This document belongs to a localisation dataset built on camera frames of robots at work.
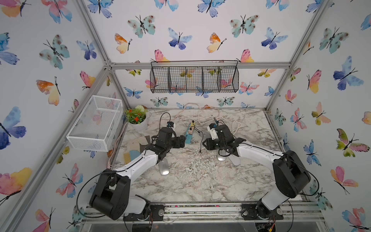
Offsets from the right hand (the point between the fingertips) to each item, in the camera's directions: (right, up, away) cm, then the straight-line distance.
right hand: (205, 141), depth 88 cm
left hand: (-14, +3, 0) cm, 15 cm away
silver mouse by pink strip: (+11, -12, +6) cm, 17 cm away
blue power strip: (-10, +1, +13) cm, 16 cm away
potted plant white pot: (-44, +14, +8) cm, 47 cm away
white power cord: (+12, +15, +27) cm, 33 cm away
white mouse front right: (+19, -12, +3) cm, 23 cm away
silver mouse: (-25, -15, +1) cm, 29 cm away
